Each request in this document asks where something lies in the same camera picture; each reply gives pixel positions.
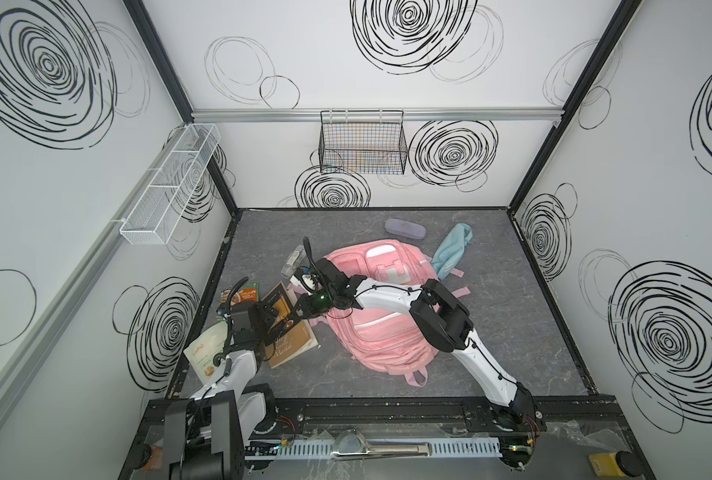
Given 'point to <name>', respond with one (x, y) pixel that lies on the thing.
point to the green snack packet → (249, 293)
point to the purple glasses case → (405, 228)
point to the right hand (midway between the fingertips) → (289, 317)
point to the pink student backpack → (382, 339)
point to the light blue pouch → (451, 250)
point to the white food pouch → (201, 352)
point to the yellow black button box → (615, 464)
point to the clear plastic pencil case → (294, 260)
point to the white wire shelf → (155, 217)
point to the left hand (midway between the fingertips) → (267, 309)
